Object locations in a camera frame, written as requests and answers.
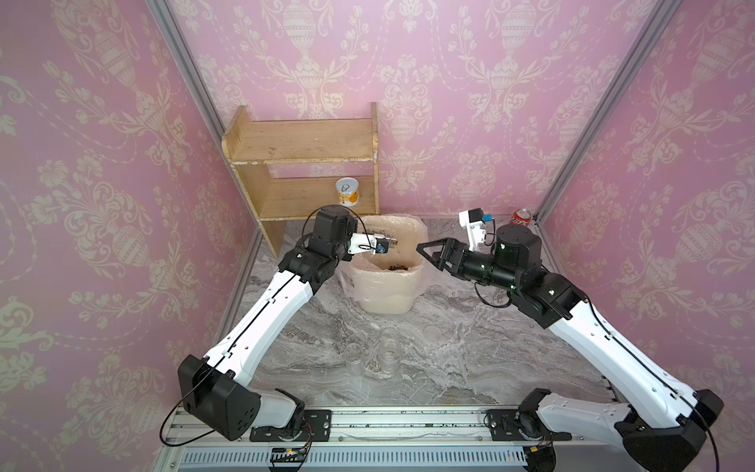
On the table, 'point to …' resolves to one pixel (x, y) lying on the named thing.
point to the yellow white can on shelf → (348, 191)
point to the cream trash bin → (387, 282)
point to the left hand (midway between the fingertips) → (345, 220)
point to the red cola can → (521, 217)
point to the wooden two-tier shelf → (291, 168)
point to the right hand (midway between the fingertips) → (425, 250)
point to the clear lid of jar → (433, 333)
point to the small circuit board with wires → (289, 458)
